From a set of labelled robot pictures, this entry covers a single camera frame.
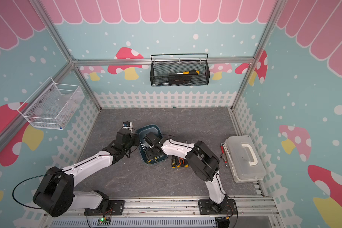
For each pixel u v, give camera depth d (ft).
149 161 2.94
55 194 1.38
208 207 2.43
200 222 2.33
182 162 2.88
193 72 3.00
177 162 2.93
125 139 2.20
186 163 2.87
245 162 2.54
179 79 2.86
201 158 1.87
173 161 2.94
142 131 3.00
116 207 2.44
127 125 2.53
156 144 2.29
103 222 2.39
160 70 3.25
